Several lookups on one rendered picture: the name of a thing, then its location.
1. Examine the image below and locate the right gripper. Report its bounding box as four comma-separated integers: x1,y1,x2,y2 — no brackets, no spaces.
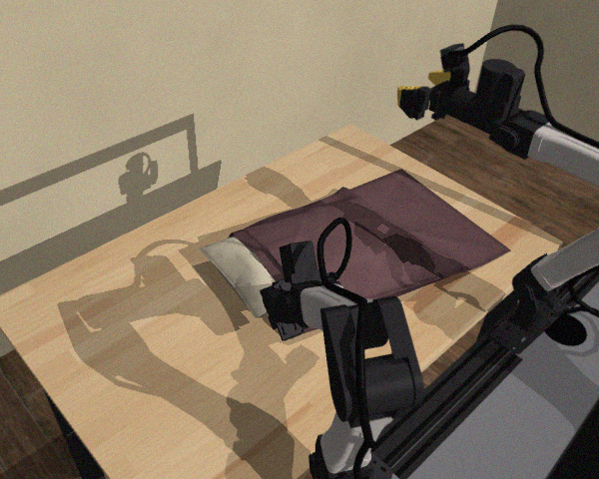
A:
397,70,478,124

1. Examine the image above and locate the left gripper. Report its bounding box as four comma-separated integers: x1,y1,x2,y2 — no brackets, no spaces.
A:
260,278,308,341

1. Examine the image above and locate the maroon pillowcase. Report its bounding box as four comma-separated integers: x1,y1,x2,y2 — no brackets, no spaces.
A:
229,169,511,299

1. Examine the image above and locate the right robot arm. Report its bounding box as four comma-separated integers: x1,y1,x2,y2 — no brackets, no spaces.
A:
440,43,599,354

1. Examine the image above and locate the cream pillow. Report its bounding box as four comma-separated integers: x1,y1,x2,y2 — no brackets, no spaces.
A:
198,236,275,318

